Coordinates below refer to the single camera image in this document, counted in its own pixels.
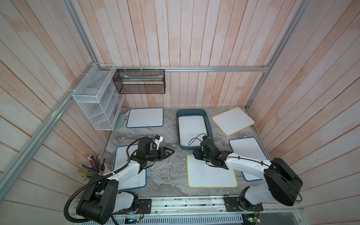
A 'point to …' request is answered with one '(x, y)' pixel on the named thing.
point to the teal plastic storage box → (183, 112)
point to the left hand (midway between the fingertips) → (172, 154)
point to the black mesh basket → (140, 81)
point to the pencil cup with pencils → (98, 167)
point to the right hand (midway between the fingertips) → (194, 151)
